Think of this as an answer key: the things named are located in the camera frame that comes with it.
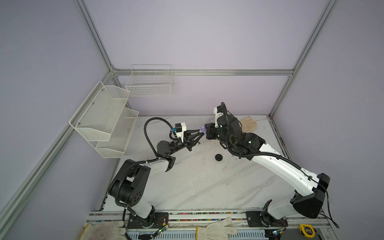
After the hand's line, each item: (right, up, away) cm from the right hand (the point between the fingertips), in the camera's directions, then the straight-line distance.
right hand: (203, 125), depth 69 cm
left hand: (0, -3, +2) cm, 4 cm away
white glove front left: (-48, -51, +1) cm, 70 cm away
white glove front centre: (+7, -51, +1) cm, 51 cm away
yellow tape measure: (+49, -50, 0) cm, 70 cm away
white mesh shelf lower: (-52, -13, +19) cm, 57 cm away
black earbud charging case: (+11, -20, +26) cm, 35 cm away
